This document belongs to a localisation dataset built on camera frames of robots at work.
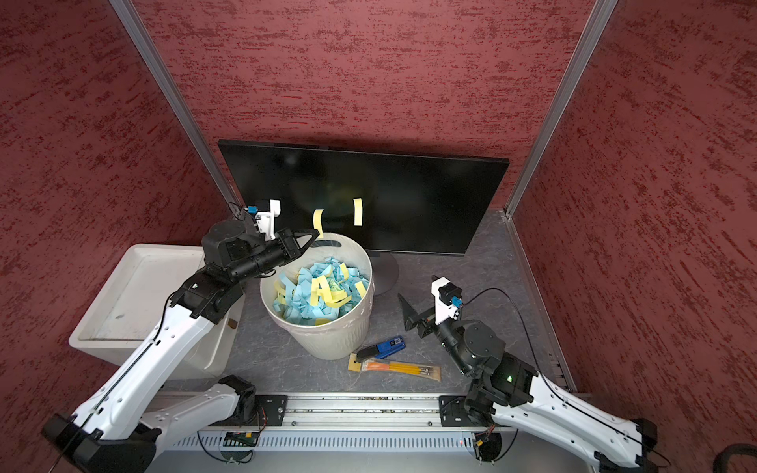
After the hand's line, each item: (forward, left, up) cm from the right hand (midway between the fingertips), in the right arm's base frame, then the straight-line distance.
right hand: (414, 292), depth 66 cm
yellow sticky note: (+18, +13, +9) cm, 24 cm away
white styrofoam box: (+1, +67, -2) cm, 67 cm away
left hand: (+9, +22, +9) cm, 25 cm away
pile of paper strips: (+2, +23, -3) cm, 23 cm away
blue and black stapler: (-4, +9, -28) cm, 30 cm away
